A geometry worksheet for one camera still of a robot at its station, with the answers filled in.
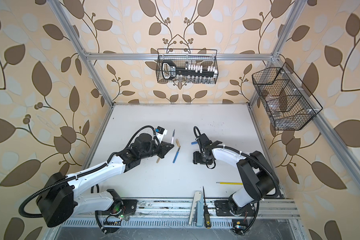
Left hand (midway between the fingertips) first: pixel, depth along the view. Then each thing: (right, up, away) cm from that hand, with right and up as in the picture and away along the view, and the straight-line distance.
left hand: (173, 144), depth 78 cm
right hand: (+14, -13, +11) cm, 22 cm away
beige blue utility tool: (+12, -27, -4) cm, 30 cm away
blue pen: (0, -9, +16) cm, 18 cm away
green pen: (0, +4, +1) cm, 4 cm away
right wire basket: (+58, +21, -5) cm, 62 cm away
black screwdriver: (+16, -34, -9) cm, 39 cm away
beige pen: (-11, -12, +13) cm, 21 cm away
